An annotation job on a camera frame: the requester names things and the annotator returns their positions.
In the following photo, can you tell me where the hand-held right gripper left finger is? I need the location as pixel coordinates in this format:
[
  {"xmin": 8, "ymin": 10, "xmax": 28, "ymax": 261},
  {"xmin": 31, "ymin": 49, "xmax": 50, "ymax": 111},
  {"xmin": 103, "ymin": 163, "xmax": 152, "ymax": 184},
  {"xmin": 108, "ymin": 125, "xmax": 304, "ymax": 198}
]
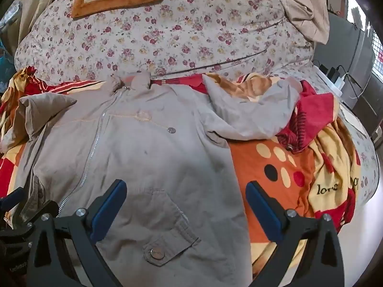
[{"xmin": 26, "ymin": 179, "xmax": 128, "ymax": 287}]

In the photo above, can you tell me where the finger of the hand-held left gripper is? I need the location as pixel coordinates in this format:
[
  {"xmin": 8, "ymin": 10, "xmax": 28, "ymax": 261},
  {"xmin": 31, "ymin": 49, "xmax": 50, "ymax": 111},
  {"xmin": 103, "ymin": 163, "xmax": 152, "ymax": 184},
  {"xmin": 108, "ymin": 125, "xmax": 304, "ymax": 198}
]
[
  {"xmin": 17, "ymin": 200, "xmax": 59, "ymax": 226},
  {"xmin": 0, "ymin": 187, "xmax": 25, "ymax": 213}
]

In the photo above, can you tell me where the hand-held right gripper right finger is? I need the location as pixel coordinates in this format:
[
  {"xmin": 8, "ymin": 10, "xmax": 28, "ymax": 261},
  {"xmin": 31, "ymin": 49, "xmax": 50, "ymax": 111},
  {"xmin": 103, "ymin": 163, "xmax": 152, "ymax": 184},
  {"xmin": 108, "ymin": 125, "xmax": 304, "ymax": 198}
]
[{"xmin": 245, "ymin": 181, "xmax": 344, "ymax": 287}]

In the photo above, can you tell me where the grey zip jacket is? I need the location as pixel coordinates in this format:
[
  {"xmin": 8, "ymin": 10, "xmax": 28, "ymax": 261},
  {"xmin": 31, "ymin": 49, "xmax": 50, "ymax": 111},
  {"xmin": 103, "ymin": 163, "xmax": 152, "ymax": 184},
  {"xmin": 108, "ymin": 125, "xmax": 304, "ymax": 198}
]
[{"xmin": 0, "ymin": 72, "xmax": 303, "ymax": 287}]

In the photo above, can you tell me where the red orange printed blanket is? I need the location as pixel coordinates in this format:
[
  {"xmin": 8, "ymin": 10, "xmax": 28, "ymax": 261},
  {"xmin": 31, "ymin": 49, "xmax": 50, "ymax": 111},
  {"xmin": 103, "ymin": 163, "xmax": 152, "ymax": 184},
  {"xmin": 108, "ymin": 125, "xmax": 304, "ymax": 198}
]
[{"xmin": 0, "ymin": 66, "xmax": 360, "ymax": 287}]

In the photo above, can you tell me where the teal cloth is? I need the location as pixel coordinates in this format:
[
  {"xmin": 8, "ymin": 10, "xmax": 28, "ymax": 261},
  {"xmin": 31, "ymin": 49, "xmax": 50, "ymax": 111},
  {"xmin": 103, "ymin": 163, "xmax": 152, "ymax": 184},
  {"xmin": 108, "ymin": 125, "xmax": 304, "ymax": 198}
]
[{"xmin": 0, "ymin": 36, "xmax": 17, "ymax": 91}]

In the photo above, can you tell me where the white power strip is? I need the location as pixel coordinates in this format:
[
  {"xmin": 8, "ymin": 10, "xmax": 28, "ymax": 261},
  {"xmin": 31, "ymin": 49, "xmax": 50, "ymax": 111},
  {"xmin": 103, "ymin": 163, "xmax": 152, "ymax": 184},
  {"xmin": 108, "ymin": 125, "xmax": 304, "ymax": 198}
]
[{"xmin": 313, "ymin": 63, "xmax": 348, "ymax": 97}]

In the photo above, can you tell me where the floral quilt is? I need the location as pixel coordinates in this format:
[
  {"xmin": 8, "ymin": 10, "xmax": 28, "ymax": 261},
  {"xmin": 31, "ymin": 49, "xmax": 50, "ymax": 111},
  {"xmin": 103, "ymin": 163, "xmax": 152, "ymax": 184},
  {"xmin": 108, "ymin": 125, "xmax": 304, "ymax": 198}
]
[{"xmin": 14, "ymin": 0, "xmax": 315, "ymax": 85}]

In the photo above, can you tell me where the dark grey cabinet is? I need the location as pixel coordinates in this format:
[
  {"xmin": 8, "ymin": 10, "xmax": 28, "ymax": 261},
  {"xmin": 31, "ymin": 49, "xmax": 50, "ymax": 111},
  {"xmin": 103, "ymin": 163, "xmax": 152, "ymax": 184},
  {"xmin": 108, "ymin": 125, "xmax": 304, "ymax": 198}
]
[{"xmin": 314, "ymin": 12, "xmax": 378, "ymax": 115}]

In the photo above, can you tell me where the window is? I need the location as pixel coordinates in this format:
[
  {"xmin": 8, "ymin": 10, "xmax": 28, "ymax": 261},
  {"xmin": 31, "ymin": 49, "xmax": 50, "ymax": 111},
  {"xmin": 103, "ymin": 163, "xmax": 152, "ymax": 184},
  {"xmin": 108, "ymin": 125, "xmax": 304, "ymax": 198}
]
[{"xmin": 346, "ymin": 0, "xmax": 383, "ymax": 83}]

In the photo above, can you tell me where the beige curtain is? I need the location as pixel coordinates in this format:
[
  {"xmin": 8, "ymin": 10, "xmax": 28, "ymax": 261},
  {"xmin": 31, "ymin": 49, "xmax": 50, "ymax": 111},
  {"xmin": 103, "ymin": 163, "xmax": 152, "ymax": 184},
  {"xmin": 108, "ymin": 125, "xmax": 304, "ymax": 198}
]
[{"xmin": 12, "ymin": 0, "xmax": 79, "ymax": 36}]

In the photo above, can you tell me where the beige quilted cloth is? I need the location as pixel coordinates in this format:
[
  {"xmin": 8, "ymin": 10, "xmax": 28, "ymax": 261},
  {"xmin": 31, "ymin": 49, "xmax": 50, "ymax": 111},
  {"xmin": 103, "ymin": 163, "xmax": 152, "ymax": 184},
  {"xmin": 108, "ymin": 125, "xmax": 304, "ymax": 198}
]
[{"xmin": 251, "ymin": 0, "xmax": 330, "ymax": 45}]

